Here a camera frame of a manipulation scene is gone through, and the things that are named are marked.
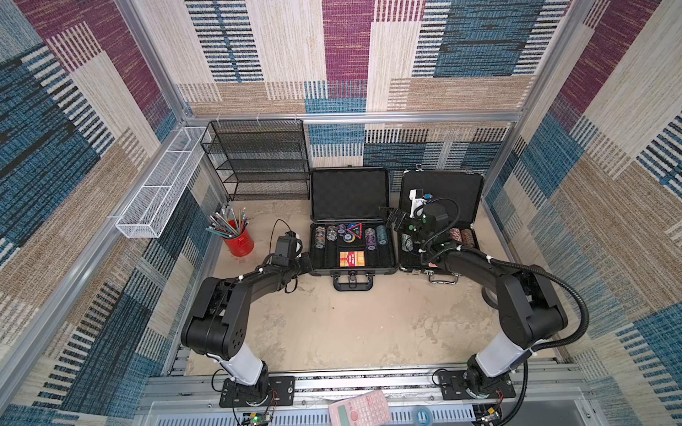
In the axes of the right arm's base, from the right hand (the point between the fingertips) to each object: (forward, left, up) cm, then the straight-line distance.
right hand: (391, 215), depth 90 cm
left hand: (-9, +27, -16) cm, 33 cm away
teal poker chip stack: (+3, +2, -14) cm, 14 cm away
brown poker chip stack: (-1, -30, -14) cm, 33 cm away
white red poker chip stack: (+1, +25, -14) cm, 29 cm away
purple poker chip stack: (+1, +6, -14) cm, 16 cm away
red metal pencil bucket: (-4, +53, -11) cm, 54 cm away
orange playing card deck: (-8, +13, -15) cm, 21 cm away
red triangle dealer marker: (+5, +11, -15) cm, 19 cm away
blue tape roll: (-53, -4, -18) cm, 57 cm away
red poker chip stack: (+2, -26, -14) cm, 30 cm away
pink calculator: (-52, +10, -17) cm, 55 cm away
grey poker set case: (+4, +13, -16) cm, 21 cm away
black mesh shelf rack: (+31, +50, 0) cm, 58 cm away
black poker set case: (+13, -29, -1) cm, 32 cm away
